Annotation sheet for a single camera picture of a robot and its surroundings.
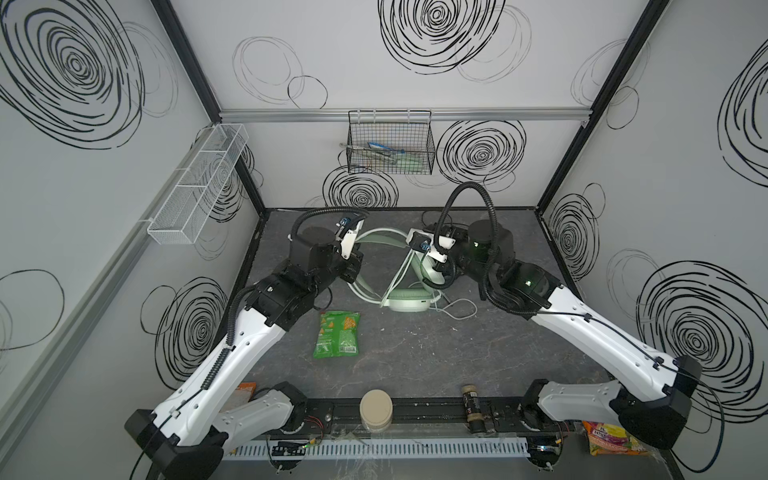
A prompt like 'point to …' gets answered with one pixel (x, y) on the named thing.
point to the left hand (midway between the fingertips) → (358, 244)
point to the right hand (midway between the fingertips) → (429, 224)
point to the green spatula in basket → (396, 162)
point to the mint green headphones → (412, 289)
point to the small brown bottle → (475, 417)
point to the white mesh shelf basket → (181, 214)
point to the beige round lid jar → (376, 410)
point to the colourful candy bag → (607, 438)
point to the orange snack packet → (248, 385)
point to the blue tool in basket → (374, 145)
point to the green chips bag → (337, 335)
